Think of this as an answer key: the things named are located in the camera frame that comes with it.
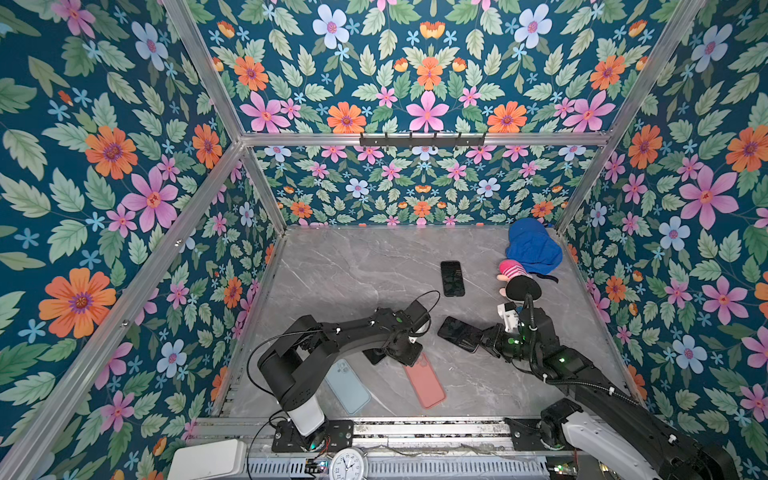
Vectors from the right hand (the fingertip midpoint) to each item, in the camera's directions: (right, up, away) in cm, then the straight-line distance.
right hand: (469, 335), depth 78 cm
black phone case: (0, +13, +27) cm, 30 cm away
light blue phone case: (-33, -16, +4) cm, 37 cm away
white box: (-63, -26, -10) cm, 69 cm away
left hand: (-14, -8, +7) cm, 17 cm away
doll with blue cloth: (+31, +23, +33) cm, 50 cm away
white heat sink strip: (-15, -30, -8) cm, 34 cm away
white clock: (-30, -26, -12) cm, 41 cm away
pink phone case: (-11, -14, +4) cm, 19 cm away
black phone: (-26, -8, +7) cm, 28 cm away
